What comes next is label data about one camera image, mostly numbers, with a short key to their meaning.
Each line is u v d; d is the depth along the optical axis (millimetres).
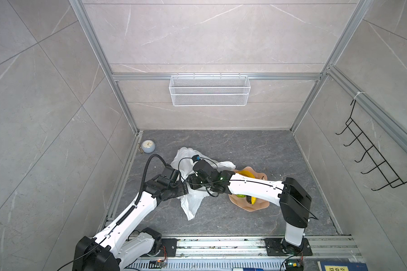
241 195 560
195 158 730
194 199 827
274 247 728
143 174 571
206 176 616
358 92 700
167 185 603
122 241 435
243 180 547
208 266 699
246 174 888
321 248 751
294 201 440
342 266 674
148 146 1072
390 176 591
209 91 1004
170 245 730
